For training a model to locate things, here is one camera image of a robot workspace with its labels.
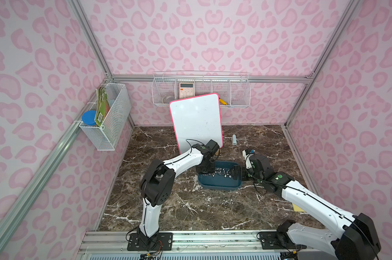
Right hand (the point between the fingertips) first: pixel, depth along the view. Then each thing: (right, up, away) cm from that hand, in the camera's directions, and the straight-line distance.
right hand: (236, 168), depth 81 cm
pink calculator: (-26, +44, +14) cm, 53 cm away
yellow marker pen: (-5, +37, +16) cm, 40 cm away
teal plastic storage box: (-7, -10, +12) cm, 17 cm away
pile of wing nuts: (-4, -4, +14) cm, 15 cm away
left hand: (-13, -2, +11) cm, 17 cm away
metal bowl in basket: (-37, +38, +11) cm, 54 cm away
